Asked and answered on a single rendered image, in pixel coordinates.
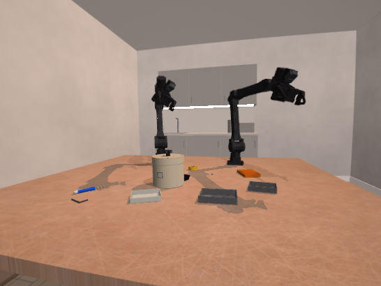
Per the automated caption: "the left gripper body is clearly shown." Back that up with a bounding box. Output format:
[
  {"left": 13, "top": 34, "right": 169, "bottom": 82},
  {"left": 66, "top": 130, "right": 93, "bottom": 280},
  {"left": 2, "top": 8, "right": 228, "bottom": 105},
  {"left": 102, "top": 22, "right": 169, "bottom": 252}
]
[{"left": 278, "top": 85, "right": 301, "bottom": 103}]

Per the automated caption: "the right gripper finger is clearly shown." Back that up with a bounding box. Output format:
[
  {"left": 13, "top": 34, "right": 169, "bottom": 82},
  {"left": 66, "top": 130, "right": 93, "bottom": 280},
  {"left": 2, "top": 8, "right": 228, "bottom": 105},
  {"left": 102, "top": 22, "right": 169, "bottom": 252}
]
[
  {"left": 151, "top": 91, "right": 160, "bottom": 104},
  {"left": 168, "top": 100, "right": 177, "bottom": 112}
]

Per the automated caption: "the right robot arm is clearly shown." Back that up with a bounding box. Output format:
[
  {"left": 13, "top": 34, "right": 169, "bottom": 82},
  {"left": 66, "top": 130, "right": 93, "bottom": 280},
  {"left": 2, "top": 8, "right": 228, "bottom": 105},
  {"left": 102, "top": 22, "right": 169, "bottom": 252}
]
[{"left": 154, "top": 76, "right": 176, "bottom": 155}]

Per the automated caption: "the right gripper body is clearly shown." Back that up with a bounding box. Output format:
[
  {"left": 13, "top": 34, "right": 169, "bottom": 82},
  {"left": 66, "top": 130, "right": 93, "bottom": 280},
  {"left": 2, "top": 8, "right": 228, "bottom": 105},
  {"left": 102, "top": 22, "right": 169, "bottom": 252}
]
[{"left": 159, "top": 91, "right": 174, "bottom": 107}]

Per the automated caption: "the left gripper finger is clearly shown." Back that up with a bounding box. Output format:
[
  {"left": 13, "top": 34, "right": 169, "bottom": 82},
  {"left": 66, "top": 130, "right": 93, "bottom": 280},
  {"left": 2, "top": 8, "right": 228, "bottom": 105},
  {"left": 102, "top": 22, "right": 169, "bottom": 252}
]
[
  {"left": 271, "top": 85, "right": 285, "bottom": 100},
  {"left": 295, "top": 91, "right": 306, "bottom": 105}
]

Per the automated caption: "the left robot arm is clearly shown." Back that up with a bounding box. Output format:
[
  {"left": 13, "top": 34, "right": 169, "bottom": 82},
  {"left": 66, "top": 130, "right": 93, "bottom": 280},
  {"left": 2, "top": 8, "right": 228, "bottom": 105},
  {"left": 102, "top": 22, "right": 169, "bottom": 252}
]
[{"left": 227, "top": 67, "right": 298, "bottom": 165}]

